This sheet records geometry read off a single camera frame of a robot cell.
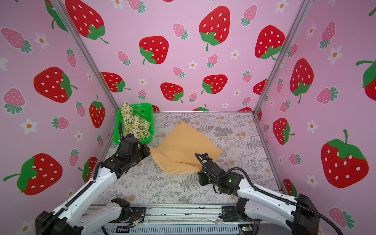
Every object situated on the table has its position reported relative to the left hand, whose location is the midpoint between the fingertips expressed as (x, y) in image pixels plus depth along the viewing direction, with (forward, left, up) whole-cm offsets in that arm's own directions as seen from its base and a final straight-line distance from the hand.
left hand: (151, 147), depth 81 cm
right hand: (-14, -26, -7) cm, 30 cm away
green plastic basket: (+43, +18, -12) cm, 48 cm away
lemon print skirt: (+27, +22, -11) cm, 36 cm away
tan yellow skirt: (+2, -14, -12) cm, 18 cm away
